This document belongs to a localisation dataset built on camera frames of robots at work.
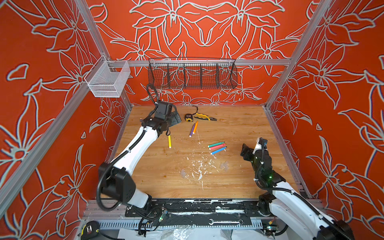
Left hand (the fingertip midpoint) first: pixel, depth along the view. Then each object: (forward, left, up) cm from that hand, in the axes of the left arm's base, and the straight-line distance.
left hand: (171, 117), depth 82 cm
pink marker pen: (-5, -28, -22) cm, 36 cm away
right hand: (-9, -44, -11) cm, 46 cm away
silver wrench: (-44, -38, -23) cm, 63 cm away
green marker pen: (-4, -27, -22) cm, 35 cm away
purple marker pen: (+7, -11, -23) cm, 26 cm away
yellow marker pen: (-3, +3, -22) cm, 23 cm away
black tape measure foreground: (-52, +31, -20) cm, 64 cm away
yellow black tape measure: (+18, -8, -21) cm, 29 cm away
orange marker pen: (+11, -14, -23) cm, 29 cm away
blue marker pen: (-8, -27, -22) cm, 36 cm away
